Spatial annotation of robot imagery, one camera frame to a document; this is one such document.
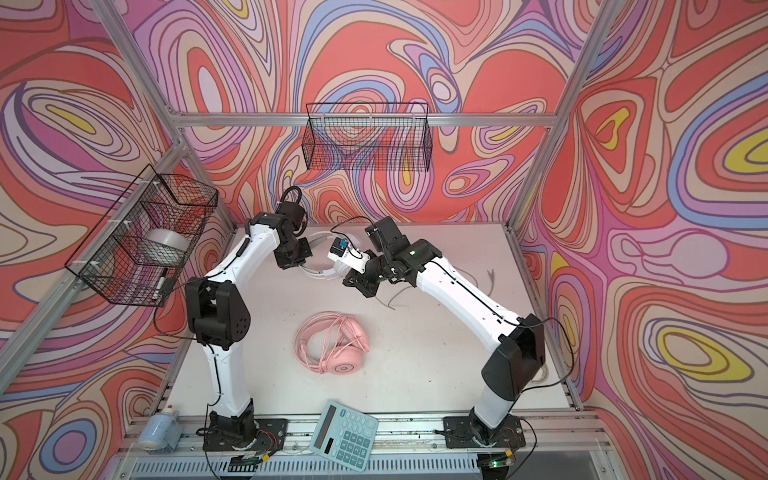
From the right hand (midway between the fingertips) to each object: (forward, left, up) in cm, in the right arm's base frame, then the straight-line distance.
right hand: (352, 285), depth 75 cm
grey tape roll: (+6, +44, +10) cm, 46 cm away
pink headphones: (-12, +3, -13) cm, 18 cm away
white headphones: (+10, +5, -7) cm, 13 cm away
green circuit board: (-34, +28, -24) cm, 51 cm away
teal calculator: (-30, +3, -21) cm, 37 cm away
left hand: (+18, +16, -10) cm, 26 cm away
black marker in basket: (0, +47, +3) cm, 47 cm away
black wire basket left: (+8, +54, +7) cm, 55 cm away
